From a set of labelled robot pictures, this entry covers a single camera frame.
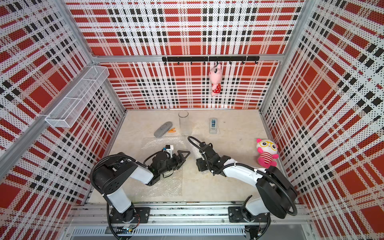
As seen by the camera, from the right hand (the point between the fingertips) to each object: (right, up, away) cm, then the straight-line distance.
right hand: (203, 161), depth 87 cm
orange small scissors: (-23, +17, +21) cm, 35 cm away
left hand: (-8, +3, +2) cm, 9 cm away
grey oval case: (-29, +18, +20) cm, 40 cm away
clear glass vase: (-13, +21, +17) cm, 30 cm away
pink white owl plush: (+40, +5, +3) cm, 40 cm away
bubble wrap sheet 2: (-4, +5, -2) cm, 7 cm away
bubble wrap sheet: (-20, -13, -3) cm, 25 cm away
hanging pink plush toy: (+7, +52, +5) cm, 53 cm away
